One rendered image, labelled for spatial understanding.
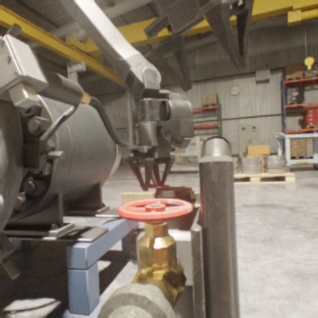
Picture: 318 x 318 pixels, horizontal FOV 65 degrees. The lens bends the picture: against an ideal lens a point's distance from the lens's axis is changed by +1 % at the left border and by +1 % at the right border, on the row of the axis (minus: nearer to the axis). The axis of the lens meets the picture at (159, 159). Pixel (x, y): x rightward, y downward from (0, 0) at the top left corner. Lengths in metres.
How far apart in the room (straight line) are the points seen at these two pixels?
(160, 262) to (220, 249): 0.07
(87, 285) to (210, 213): 0.84
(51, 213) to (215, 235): 0.97
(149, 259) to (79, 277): 0.76
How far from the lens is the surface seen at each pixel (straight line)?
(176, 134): 0.50
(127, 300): 0.20
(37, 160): 0.71
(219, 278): 0.20
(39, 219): 1.15
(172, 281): 0.25
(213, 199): 0.18
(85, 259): 0.96
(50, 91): 0.76
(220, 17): 0.29
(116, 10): 13.53
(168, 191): 0.31
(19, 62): 0.65
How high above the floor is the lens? 0.55
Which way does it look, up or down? 1 degrees down
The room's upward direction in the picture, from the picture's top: 3 degrees counter-clockwise
